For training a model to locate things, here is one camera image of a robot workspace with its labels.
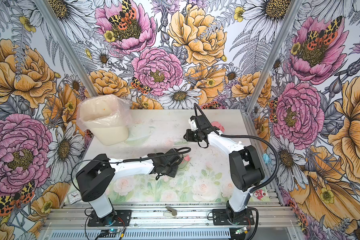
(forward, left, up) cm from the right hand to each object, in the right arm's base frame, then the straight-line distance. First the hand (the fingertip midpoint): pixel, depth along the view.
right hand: (186, 140), depth 91 cm
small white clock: (-28, +59, -9) cm, 66 cm away
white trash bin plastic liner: (+6, +42, +16) cm, 45 cm away
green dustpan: (-13, +2, -9) cm, 16 cm away
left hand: (-16, +9, -10) cm, 21 cm away
